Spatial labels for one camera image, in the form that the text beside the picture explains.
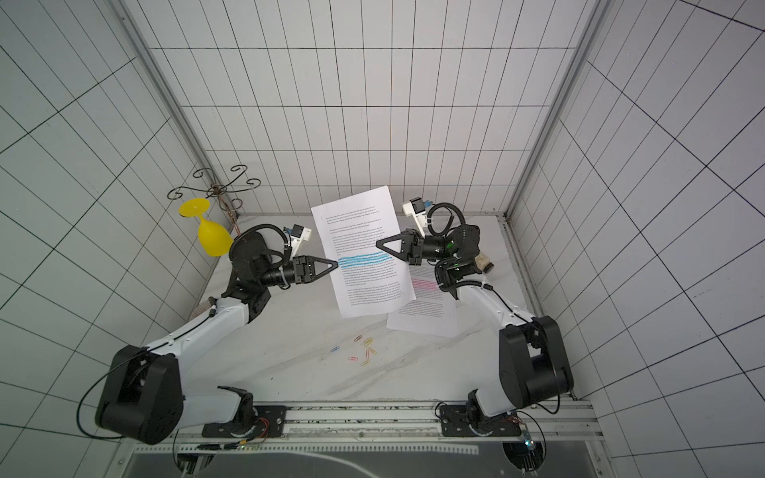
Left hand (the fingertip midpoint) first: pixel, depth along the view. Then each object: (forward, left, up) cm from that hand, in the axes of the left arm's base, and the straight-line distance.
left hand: (333, 269), depth 73 cm
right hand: (+2, -12, +8) cm, 15 cm away
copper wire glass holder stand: (+23, +35, +5) cm, 42 cm away
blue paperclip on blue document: (-11, +2, -26) cm, 28 cm away
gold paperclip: (-9, -8, -26) cm, 29 cm away
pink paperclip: (-14, -4, -25) cm, 29 cm away
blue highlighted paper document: (-4, -9, +2) cm, 10 cm away
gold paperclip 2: (-11, -9, -26) cm, 29 cm away
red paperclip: (-8, -5, -26) cm, 27 cm away
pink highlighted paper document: (+1, -29, -25) cm, 38 cm away
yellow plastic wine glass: (+12, +36, -4) cm, 38 cm away
